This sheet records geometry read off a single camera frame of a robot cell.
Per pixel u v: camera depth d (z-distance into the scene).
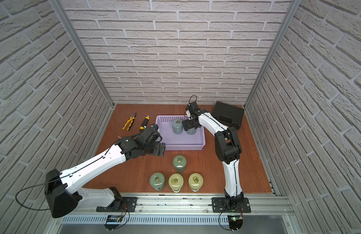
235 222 0.70
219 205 0.73
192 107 0.80
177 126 0.97
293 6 0.69
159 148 0.68
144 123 1.07
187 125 0.90
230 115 1.06
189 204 0.76
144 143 0.57
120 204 0.67
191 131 1.00
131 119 1.09
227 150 0.55
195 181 0.74
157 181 0.73
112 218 0.73
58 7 0.70
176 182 0.73
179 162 0.80
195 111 0.76
